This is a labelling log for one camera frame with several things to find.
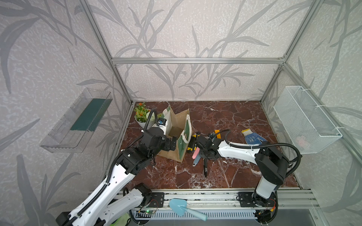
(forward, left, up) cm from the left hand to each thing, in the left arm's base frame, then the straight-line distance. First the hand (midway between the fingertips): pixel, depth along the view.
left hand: (169, 135), depth 70 cm
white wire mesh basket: (-2, -65, +9) cm, 65 cm away
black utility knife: (-8, -20, -24) cm, 32 cm away
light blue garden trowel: (-28, -6, -25) cm, 38 cm away
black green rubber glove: (-33, +21, -25) cm, 47 cm away
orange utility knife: (+15, -31, -25) cm, 42 cm away
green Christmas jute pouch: (+15, -4, -13) cm, 20 cm away
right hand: (+1, -19, -23) cm, 30 cm away
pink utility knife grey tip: (+1, -15, -24) cm, 28 cm away
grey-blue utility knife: (-3, -15, -25) cm, 29 cm away
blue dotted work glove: (+13, -55, -25) cm, 62 cm away
